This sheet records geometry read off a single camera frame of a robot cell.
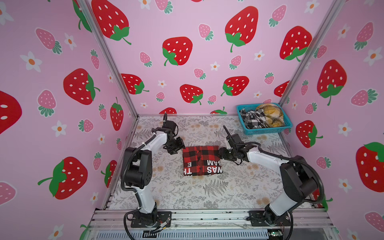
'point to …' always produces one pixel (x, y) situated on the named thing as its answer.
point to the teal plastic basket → (251, 107)
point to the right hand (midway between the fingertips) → (218, 154)
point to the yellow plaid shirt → (274, 115)
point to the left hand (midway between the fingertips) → (183, 148)
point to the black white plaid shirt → (254, 119)
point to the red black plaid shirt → (201, 160)
